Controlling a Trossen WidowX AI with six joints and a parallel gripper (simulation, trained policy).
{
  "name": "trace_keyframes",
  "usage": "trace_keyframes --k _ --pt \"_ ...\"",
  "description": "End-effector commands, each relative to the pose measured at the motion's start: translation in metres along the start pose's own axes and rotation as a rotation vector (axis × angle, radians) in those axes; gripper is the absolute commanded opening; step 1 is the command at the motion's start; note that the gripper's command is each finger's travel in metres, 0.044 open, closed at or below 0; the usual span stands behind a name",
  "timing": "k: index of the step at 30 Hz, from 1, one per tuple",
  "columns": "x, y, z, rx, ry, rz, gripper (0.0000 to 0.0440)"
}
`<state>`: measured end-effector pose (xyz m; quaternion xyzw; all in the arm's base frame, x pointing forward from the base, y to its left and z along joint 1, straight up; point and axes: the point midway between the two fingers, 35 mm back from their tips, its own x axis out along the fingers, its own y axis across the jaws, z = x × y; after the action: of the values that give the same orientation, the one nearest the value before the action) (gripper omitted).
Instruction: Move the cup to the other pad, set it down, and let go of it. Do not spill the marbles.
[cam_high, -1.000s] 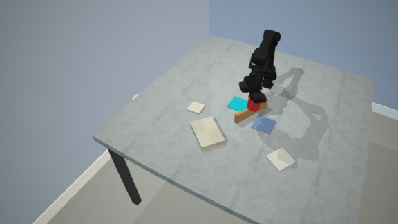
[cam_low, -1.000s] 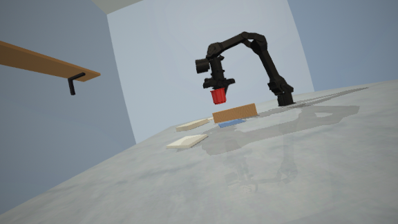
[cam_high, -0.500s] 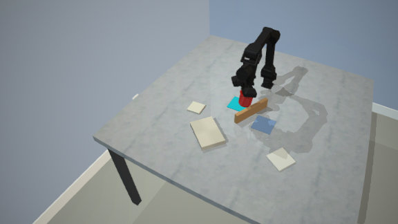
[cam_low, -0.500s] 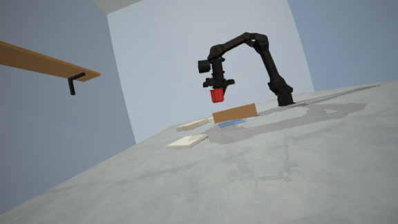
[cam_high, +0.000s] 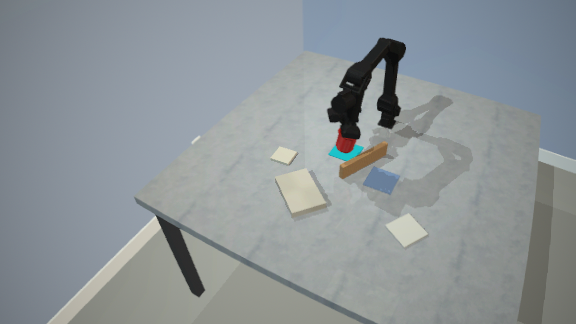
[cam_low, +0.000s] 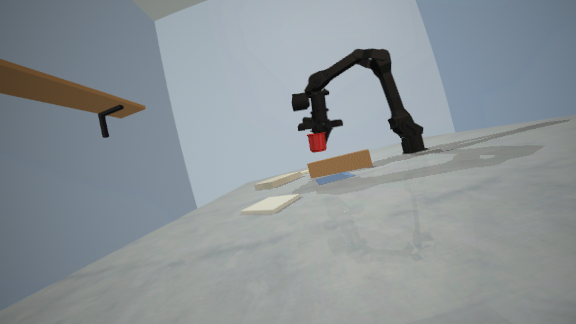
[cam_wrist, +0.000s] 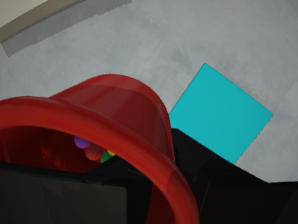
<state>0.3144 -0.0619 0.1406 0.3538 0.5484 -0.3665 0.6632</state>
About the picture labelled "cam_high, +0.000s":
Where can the beige flat rectangular block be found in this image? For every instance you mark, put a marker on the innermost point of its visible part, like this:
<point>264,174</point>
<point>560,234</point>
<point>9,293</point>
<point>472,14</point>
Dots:
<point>300,193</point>

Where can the small beige flat square tile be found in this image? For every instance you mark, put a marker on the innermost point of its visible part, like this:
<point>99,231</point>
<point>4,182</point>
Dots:
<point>283,156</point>

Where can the brown wooden plank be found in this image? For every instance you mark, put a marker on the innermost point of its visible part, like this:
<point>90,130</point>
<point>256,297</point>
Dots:
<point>360,161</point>

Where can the red translucent cup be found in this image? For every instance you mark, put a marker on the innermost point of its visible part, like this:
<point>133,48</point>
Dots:
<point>344,145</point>

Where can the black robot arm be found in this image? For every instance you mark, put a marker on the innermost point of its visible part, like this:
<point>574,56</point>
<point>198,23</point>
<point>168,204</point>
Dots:
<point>360,74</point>

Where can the off-white flat square tile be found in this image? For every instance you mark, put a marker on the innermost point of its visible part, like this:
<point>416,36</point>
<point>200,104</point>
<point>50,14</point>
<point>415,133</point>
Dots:
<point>406,230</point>

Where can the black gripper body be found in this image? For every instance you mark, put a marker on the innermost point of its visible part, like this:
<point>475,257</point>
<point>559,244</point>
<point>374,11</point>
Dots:
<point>350,129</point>

